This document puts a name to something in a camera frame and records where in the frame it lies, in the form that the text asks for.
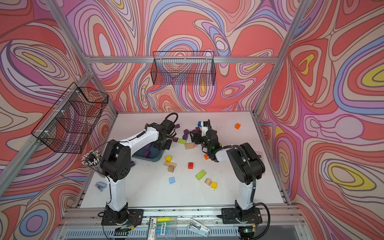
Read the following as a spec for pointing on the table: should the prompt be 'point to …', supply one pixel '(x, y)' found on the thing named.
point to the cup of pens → (92, 158)
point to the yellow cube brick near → (214, 185)
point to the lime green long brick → (182, 141)
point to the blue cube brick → (199, 124)
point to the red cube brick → (190, 165)
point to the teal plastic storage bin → (155, 156)
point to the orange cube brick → (206, 157)
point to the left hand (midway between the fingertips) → (167, 148)
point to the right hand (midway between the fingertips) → (194, 135)
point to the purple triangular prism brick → (146, 154)
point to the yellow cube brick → (168, 158)
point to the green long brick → (200, 175)
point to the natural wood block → (189, 146)
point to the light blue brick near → (171, 180)
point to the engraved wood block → (170, 163)
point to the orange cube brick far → (237, 126)
